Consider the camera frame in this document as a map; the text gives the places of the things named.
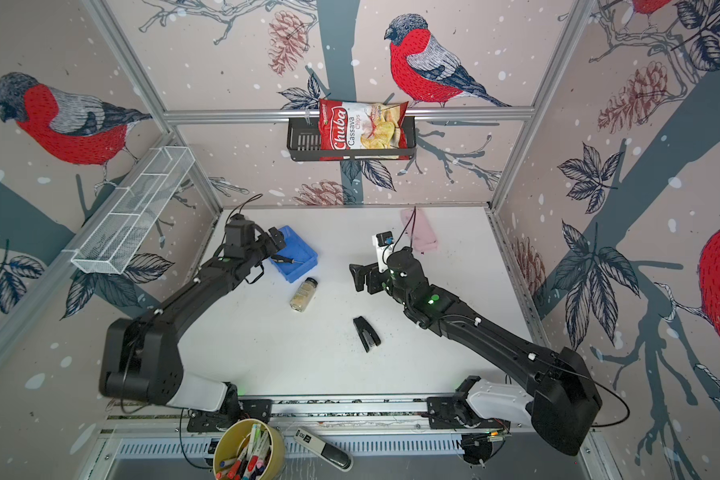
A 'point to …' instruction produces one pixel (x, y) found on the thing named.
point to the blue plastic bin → (305, 257)
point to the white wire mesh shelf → (115, 236)
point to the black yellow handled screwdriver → (277, 258)
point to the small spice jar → (303, 295)
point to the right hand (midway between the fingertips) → (361, 267)
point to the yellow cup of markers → (249, 449)
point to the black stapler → (367, 333)
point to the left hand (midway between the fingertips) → (271, 238)
